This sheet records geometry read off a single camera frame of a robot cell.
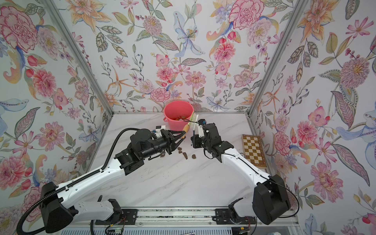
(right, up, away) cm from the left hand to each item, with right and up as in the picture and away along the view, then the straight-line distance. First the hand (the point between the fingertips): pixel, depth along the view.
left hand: (188, 135), depth 61 cm
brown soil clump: (+4, -16, +35) cm, 38 cm away
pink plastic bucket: (-8, +14, +57) cm, 59 cm away
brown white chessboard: (+43, -12, +35) cm, 56 cm away
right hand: (+2, -1, +23) cm, 23 cm away
